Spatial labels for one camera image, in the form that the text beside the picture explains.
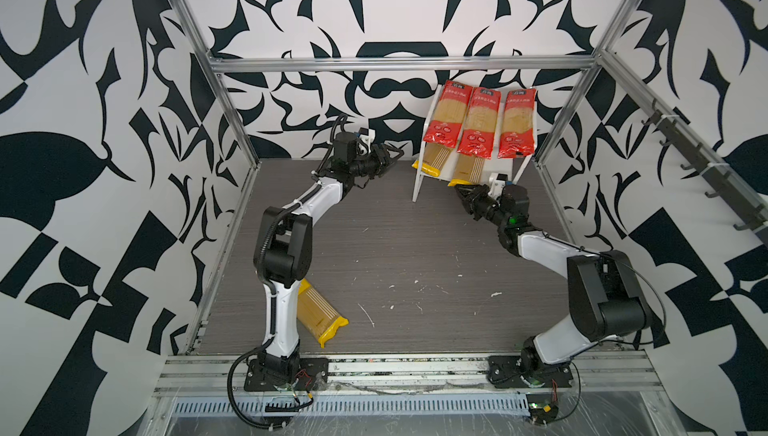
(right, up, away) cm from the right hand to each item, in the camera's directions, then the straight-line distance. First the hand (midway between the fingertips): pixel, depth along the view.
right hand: (457, 184), depth 86 cm
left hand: (-14, +10, +1) cm, 18 cm away
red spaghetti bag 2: (+4, +14, -7) cm, 17 cm away
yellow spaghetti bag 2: (-5, +9, +10) cm, 14 cm away
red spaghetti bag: (-3, +19, -3) cm, 20 cm away
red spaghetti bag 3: (+13, +12, -9) cm, 20 cm away
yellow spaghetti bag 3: (-38, -36, -5) cm, 53 cm away
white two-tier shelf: (-9, +3, +10) cm, 14 cm away
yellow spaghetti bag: (+5, +5, +7) cm, 10 cm away
